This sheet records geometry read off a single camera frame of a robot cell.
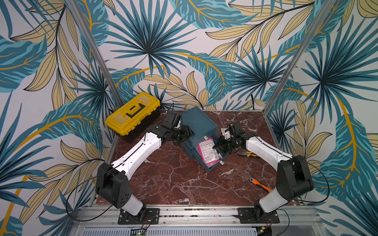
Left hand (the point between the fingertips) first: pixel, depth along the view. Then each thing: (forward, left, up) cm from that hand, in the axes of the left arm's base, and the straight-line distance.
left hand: (192, 137), depth 78 cm
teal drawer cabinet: (+7, -7, +1) cm, 9 cm away
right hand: (+1, -13, -10) cm, 17 cm away
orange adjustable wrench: (-16, -38, -21) cm, 46 cm away
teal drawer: (-2, -3, -14) cm, 15 cm away
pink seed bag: (-4, -11, -12) cm, 16 cm away
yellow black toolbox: (+16, +36, -5) cm, 40 cm away
